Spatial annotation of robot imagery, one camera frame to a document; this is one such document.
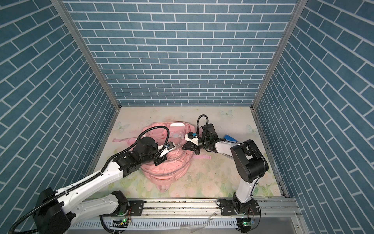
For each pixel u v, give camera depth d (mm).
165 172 770
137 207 738
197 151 800
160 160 683
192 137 752
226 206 737
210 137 758
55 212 376
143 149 586
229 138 1017
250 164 488
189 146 794
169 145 654
